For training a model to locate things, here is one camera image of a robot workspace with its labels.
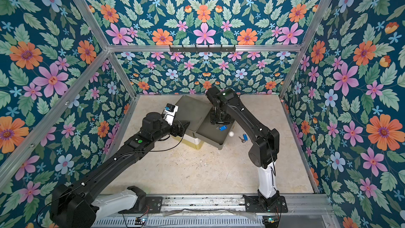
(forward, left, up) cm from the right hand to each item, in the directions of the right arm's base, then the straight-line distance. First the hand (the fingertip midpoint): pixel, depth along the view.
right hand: (217, 122), depth 83 cm
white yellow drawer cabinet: (-8, +14, -7) cm, 18 cm away
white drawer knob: (-6, -7, -1) cm, 10 cm away
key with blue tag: (+1, -17, -18) cm, 25 cm away
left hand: (-3, +17, +6) cm, 18 cm away
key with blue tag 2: (-2, -2, -3) cm, 4 cm away
